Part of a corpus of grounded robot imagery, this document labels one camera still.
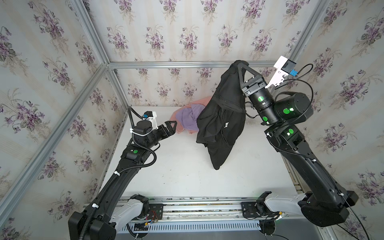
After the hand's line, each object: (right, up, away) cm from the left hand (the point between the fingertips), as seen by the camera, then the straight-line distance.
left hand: (171, 122), depth 73 cm
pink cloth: (+1, -4, +32) cm, 32 cm away
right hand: (+24, +18, -30) cm, 42 cm away
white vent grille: (-12, -51, -1) cm, 53 cm away
